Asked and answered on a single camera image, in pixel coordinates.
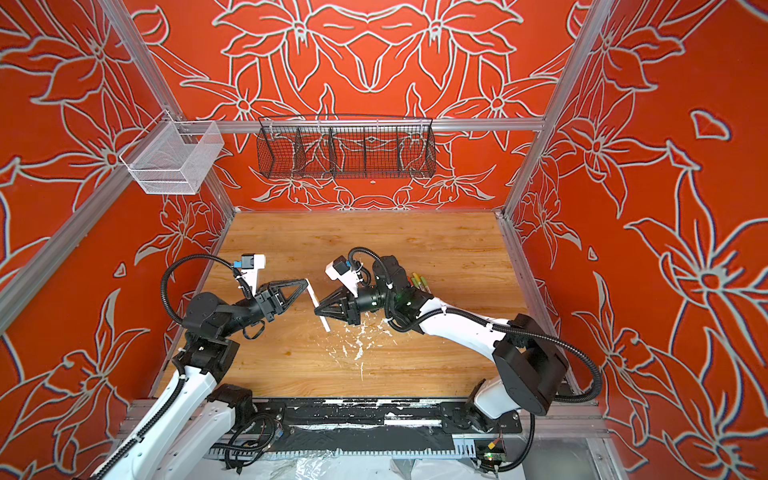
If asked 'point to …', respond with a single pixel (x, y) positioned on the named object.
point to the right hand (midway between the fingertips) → (315, 310)
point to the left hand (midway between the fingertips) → (306, 288)
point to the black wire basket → (346, 147)
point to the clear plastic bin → (173, 157)
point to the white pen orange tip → (321, 317)
